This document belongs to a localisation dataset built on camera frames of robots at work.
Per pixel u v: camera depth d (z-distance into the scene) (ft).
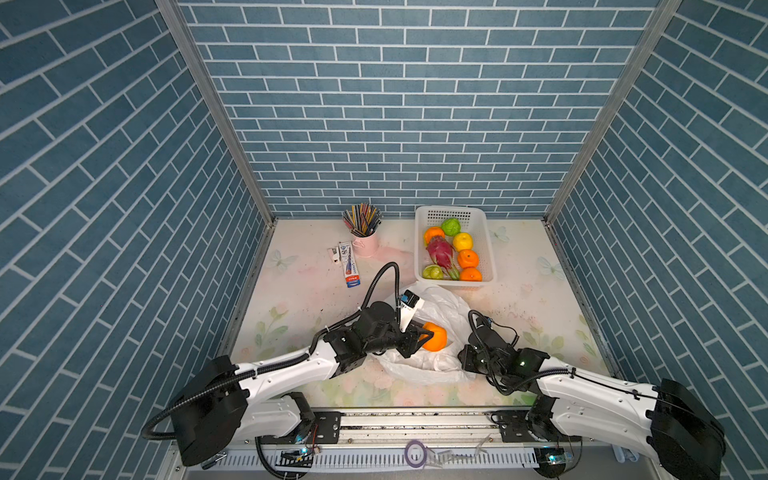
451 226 3.52
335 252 3.54
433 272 3.14
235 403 1.31
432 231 3.55
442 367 2.64
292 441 2.17
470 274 3.21
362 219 3.35
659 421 1.37
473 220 3.68
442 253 3.33
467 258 3.34
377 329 1.96
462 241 3.45
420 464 2.26
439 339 2.48
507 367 2.07
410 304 2.23
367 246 3.40
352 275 3.32
